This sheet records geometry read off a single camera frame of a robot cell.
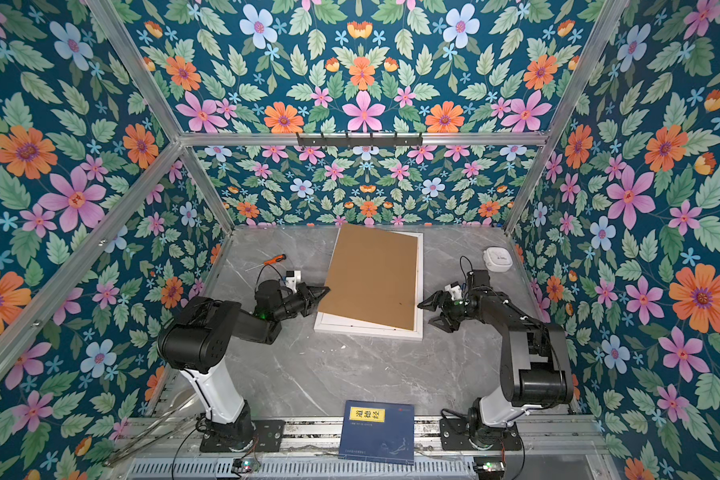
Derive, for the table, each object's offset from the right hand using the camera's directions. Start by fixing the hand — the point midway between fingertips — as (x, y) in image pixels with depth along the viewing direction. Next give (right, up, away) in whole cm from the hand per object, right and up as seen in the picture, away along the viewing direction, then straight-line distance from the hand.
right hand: (425, 310), depth 88 cm
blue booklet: (-14, -28, -14) cm, 34 cm away
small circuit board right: (+13, -34, -18) cm, 41 cm away
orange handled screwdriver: (-52, +15, +20) cm, 58 cm away
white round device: (+29, +15, +17) cm, 37 cm away
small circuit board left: (-46, -34, -18) cm, 60 cm away
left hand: (-28, +8, +1) cm, 29 cm away
